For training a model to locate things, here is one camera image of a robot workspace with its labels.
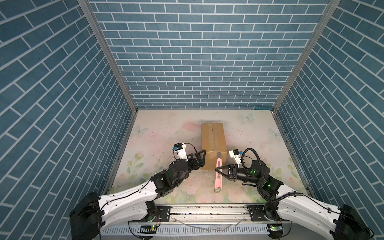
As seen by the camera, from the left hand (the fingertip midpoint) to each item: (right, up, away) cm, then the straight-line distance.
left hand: (202, 154), depth 75 cm
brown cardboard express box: (+6, +6, +5) cm, 10 cm away
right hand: (+6, -6, -6) cm, 10 cm away
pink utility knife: (+8, -10, -7) cm, 14 cm away
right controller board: (+37, -38, -1) cm, 53 cm away
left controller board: (-27, -37, -2) cm, 46 cm away
